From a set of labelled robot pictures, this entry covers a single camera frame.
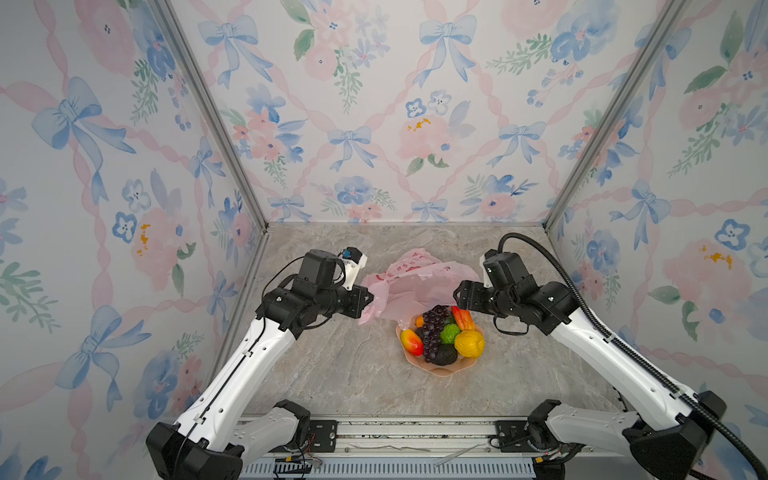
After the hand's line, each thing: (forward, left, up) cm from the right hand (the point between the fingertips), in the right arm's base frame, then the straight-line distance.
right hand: (464, 294), depth 75 cm
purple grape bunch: (-2, +7, -13) cm, 15 cm away
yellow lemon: (-8, -2, -12) cm, 15 cm away
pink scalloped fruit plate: (-11, -1, -18) cm, 21 cm away
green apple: (-3, +2, -16) cm, 16 cm away
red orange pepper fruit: (+1, -2, -14) cm, 14 cm away
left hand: (-3, +23, +4) cm, 23 cm away
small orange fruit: (0, +10, -16) cm, 19 cm away
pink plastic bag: (+16, +12, -19) cm, 28 cm away
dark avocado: (-10, +4, -15) cm, 19 cm away
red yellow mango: (-7, +13, -14) cm, 20 cm away
